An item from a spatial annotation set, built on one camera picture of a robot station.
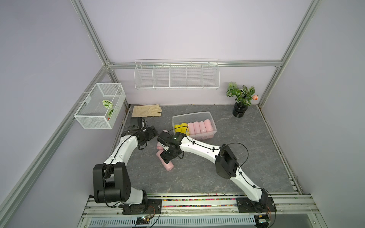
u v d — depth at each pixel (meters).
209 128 1.01
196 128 1.02
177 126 1.02
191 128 1.02
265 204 0.64
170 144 0.65
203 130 0.99
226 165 0.55
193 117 1.13
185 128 1.01
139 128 0.68
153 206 0.73
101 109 0.82
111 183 0.43
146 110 1.17
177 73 0.99
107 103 0.79
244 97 0.94
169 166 0.84
